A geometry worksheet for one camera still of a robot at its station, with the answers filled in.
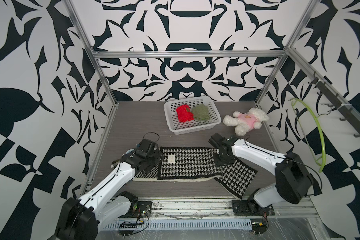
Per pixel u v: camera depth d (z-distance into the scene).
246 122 0.99
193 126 1.05
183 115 1.04
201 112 1.06
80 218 0.38
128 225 0.73
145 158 0.62
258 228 0.73
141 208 0.73
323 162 0.64
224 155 0.64
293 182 0.43
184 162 0.89
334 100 0.60
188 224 0.71
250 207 0.66
